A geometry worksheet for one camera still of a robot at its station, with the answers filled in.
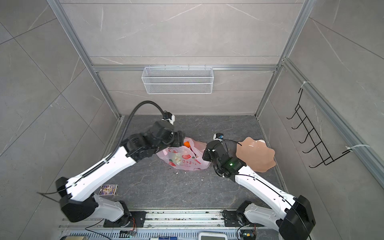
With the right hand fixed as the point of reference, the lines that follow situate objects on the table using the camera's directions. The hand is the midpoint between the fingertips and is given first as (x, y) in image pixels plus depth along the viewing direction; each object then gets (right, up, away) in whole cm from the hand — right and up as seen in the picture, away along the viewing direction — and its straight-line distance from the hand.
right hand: (206, 148), depth 80 cm
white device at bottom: (+2, -38, -14) cm, 40 cm away
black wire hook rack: (+50, +8, -11) cm, 52 cm away
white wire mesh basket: (-18, +44, +21) cm, 52 cm away
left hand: (-12, +9, -11) cm, 19 cm away
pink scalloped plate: (+34, -6, +15) cm, 38 cm away
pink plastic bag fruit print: (-9, -7, +5) cm, 12 cm away
